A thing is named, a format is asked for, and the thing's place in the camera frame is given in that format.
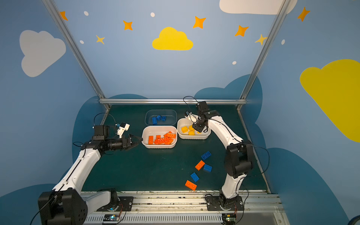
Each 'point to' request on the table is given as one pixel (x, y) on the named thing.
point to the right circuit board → (229, 219)
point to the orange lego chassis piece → (165, 140)
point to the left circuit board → (111, 217)
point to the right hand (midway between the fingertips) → (199, 122)
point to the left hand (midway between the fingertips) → (139, 141)
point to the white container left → (162, 130)
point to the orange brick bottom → (191, 185)
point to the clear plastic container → (170, 114)
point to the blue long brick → (154, 120)
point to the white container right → (183, 122)
